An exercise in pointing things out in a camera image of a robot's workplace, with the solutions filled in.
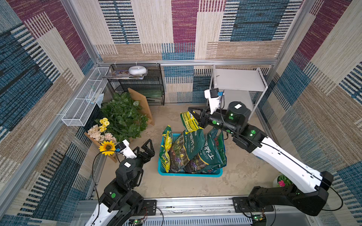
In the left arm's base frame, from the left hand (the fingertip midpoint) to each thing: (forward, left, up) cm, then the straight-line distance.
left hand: (146, 143), depth 70 cm
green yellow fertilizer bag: (+5, -8, -14) cm, 17 cm away
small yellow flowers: (+8, +20, +6) cm, 22 cm away
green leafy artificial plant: (+14, +13, +1) cm, 19 cm away
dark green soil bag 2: (-7, -31, -5) cm, 32 cm away
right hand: (+5, -21, +19) cm, 29 cm away
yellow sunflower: (-1, +19, -2) cm, 19 cm away
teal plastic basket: (-6, -7, -17) cm, 19 cm away
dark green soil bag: (+1, -20, -7) cm, 21 cm away
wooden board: (+28, +6, +1) cm, 29 cm away
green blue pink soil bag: (0, -37, -5) cm, 38 cm away
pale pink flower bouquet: (+7, +27, -1) cm, 28 cm away
